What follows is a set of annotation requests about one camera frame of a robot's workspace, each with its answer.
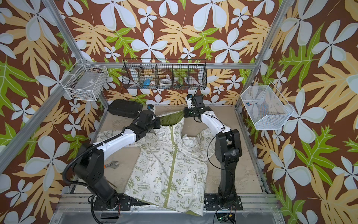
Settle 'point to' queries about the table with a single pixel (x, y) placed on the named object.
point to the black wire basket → (164, 73)
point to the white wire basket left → (85, 81)
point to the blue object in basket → (146, 82)
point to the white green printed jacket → (170, 170)
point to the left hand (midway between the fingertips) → (159, 117)
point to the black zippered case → (126, 108)
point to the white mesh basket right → (265, 107)
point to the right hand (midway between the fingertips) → (184, 110)
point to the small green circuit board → (226, 216)
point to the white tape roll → (165, 81)
